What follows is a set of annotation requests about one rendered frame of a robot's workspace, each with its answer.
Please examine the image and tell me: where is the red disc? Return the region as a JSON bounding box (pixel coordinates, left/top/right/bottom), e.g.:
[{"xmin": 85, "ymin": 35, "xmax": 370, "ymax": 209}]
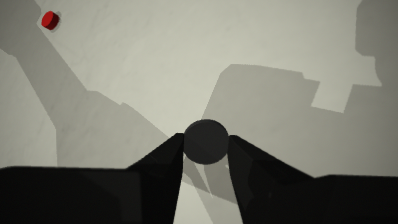
[{"xmin": 41, "ymin": 11, "xmax": 59, "ymax": 30}]

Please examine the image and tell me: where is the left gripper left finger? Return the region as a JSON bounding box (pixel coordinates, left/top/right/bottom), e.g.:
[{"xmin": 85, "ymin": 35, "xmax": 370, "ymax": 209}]
[{"xmin": 0, "ymin": 133, "xmax": 184, "ymax": 224}]

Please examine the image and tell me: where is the dark grey disc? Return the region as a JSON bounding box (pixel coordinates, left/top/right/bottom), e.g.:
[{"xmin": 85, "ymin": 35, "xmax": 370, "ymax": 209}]
[{"xmin": 184, "ymin": 119, "xmax": 229, "ymax": 165}]

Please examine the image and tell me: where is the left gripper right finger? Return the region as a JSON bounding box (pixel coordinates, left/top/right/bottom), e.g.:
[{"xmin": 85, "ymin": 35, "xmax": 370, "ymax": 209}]
[{"xmin": 227, "ymin": 135, "xmax": 398, "ymax": 224}]

